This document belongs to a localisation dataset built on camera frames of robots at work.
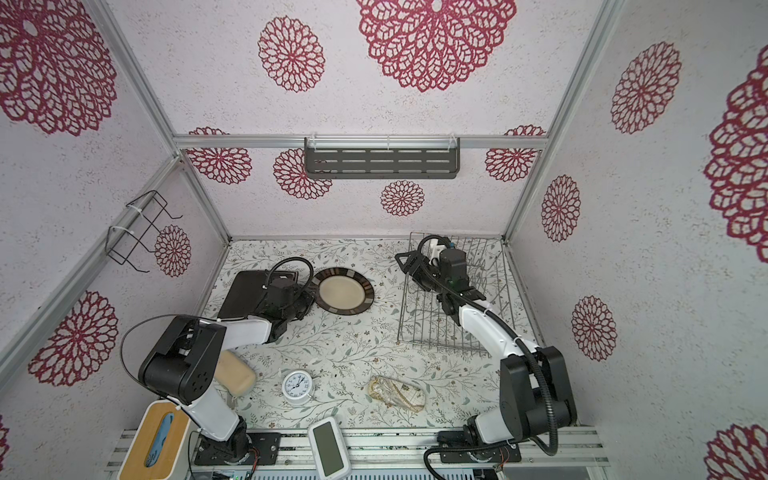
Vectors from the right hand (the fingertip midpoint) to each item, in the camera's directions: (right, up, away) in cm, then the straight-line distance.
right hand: (401, 256), depth 83 cm
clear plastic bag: (-1, -37, -3) cm, 37 cm away
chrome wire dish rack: (+8, -20, +12) cm, 25 cm away
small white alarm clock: (-28, -35, -3) cm, 45 cm away
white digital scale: (-18, -46, -13) cm, 51 cm away
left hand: (-26, -11, +14) cm, 31 cm away
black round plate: (-19, -11, +21) cm, 31 cm away
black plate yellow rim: (-51, -12, +17) cm, 55 cm away
